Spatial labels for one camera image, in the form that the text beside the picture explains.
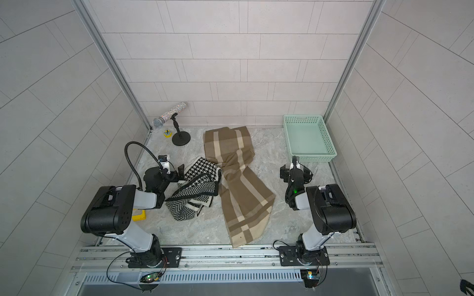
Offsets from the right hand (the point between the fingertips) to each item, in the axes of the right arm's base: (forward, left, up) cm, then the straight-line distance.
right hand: (294, 163), depth 95 cm
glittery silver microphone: (+15, +66, +22) cm, 71 cm away
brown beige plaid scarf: (-18, +26, -3) cm, 32 cm away
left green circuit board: (-44, +62, -1) cm, 76 cm away
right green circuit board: (-47, +4, -5) cm, 48 cm away
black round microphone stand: (+25, +64, -1) cm, 68 cm away
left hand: (+4, +60, +3) cm, 60 cm away
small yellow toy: (+27, +72, 0) cm, 77 cm away
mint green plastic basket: (+17, -11, 0) cm, 20 cm away
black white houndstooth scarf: (-11, +47, +4) cm, 48 cm away
